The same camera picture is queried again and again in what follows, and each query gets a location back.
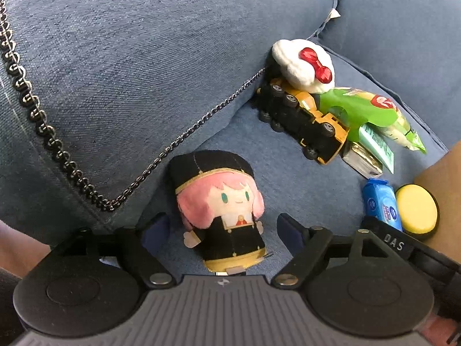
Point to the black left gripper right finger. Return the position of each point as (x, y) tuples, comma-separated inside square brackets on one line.
[(323, 260)]

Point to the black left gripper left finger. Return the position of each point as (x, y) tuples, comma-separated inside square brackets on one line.
[(134, 250)]

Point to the pink-haired plush doll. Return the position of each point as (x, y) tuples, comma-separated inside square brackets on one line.
[(221, 209)]

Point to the teal cream tube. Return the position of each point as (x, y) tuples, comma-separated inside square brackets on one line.
[(376, 145)]

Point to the green cleaning cloth package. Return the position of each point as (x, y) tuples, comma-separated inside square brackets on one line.
[(356, 108)]

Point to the white plush with red bow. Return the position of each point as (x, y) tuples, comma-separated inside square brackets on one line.
[(305, 65)]

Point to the gold tissue pack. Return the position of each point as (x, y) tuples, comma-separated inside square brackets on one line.
[(362, 161)]

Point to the round yellow black case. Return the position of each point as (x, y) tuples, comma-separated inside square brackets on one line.
[(418, 211)]

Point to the brown cardboard box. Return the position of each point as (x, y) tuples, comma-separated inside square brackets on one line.
[(443, 181)]

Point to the yellow black toy truck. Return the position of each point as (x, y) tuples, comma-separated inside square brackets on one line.
[(286, 109)]

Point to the blue fabric sofa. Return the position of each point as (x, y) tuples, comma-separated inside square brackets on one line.
[(120, 80)]

